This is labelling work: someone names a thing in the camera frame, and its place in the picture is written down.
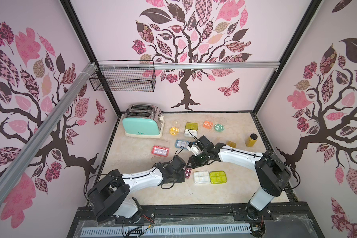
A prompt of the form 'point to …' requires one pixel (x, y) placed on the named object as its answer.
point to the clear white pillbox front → (201, 177)
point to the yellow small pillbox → (231, 144)
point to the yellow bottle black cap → (252, 140)
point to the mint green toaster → (143, 121)
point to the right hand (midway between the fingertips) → (189, 164)
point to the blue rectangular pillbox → (181, 144)
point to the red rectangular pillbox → (160, 150)
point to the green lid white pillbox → (217, 177)
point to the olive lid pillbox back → (193, 128)
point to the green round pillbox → (219, 128)
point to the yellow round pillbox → (174, 131)
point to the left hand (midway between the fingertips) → (184, 180)
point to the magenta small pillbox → (188, 172)
